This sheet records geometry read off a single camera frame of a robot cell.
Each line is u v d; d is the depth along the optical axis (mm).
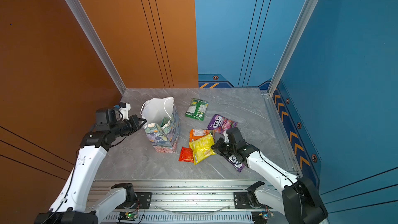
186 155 870
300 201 391
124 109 678
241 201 725
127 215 710
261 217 708
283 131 1025
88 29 849
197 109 1054
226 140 754
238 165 827
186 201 754
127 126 641
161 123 698
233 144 643
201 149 823
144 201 731
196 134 947
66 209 375
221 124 992
